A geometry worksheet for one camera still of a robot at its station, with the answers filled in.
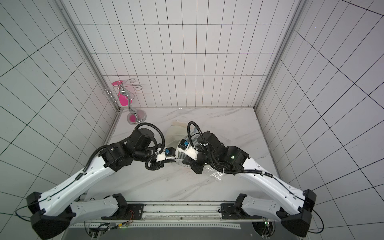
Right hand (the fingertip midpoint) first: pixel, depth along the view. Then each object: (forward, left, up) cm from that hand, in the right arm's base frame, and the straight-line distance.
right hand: (184, 156), depth 66 cm
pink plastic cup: (+47, +51, -12) cm, 71 cm away
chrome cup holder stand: (+41, +43, -21) cm, 63 cm away
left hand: (-2, +7, -2) cm, 8 cm away
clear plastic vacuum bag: (-4, -1, +10) cm, 11 cm away
